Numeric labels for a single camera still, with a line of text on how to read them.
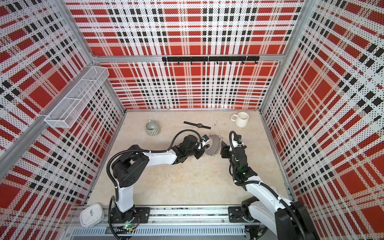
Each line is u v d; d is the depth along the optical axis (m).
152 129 1.08
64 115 0.69
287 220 0.41
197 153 0.83
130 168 0.50
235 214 0.73
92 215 0.72
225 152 0.74
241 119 1.06
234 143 0.77
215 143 1.02
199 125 1.12
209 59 0.88
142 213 0.74
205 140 0.80
